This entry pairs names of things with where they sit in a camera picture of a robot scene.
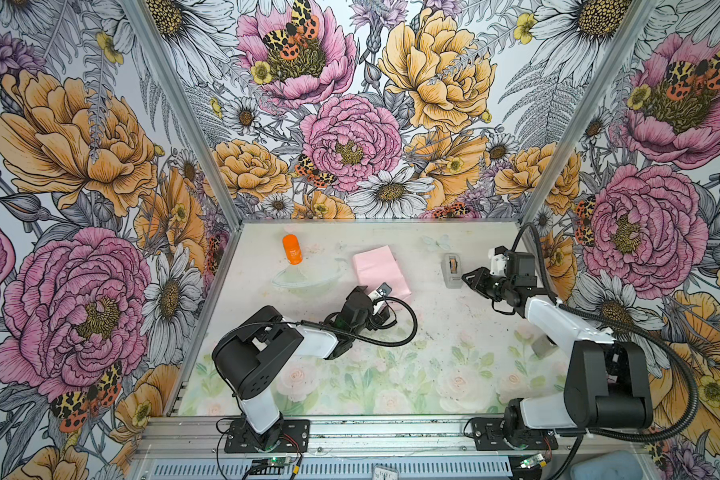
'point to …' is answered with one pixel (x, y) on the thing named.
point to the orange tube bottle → (293, 249)
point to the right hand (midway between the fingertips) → (464, 285)
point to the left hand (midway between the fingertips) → (372, 302)
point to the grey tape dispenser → (452, 270)
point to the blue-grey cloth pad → (613, 465)
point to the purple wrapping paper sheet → (376, 266)
